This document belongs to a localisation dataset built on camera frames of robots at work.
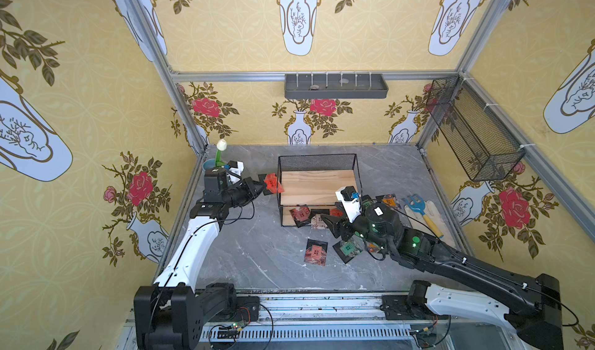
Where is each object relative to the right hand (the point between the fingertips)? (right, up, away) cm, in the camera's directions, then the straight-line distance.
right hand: (324, 216), depth 69 cm
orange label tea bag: (+32, 0, +31) cm, 44 cm away
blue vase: (-41, +16, +17) cm, 47 cm away
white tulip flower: (-35, +22, +12) cm, 43 cm away
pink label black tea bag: (-1, -17, +16) cm, 24 cm away
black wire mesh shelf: (-3, +9, +19) cm, 21 cm away
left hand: (-19, +9, +10) cm, 23 cm away
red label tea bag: (-17, +8, +12) cm, 22 cm away
